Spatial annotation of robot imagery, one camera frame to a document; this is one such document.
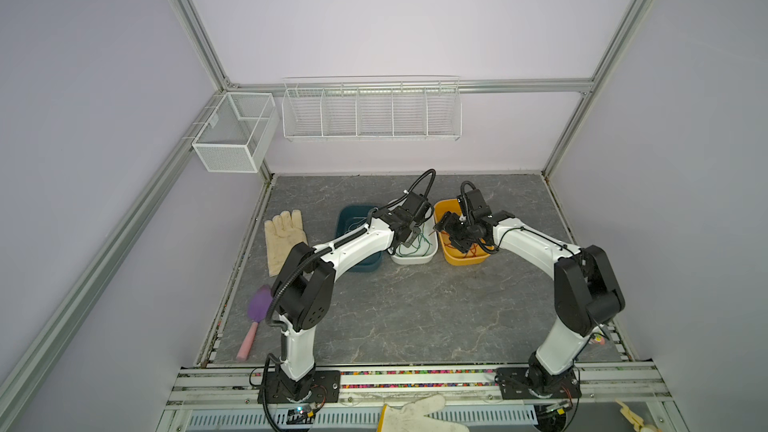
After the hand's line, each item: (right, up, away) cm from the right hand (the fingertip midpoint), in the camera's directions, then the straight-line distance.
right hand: (440, 233), depth 93 cm
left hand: (-12, +2, -2) cm, 13 cm away
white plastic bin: (-5, -6, +5) cm, 9 cm away
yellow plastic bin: (+4, -7, -3) cm, 9 cm away
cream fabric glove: (-54, -1, +10) cm, 55 cm away
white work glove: (-10, -41, -23) cm, 48 cm away
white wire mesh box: (-68, +34, +8) cm, 76 cm away
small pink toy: (+39, -26, -16) cm, 50 cm away
